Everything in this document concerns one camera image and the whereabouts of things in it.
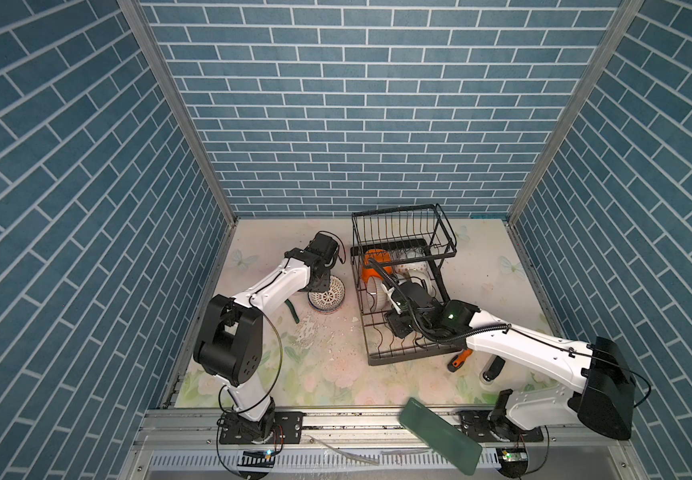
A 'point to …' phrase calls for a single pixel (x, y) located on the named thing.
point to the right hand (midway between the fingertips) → (390, 308)
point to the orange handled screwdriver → (458, 360)
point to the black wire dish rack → (415, 237)
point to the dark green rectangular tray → (441, 435)
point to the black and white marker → (494, 369)
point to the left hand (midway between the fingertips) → (315, 283)
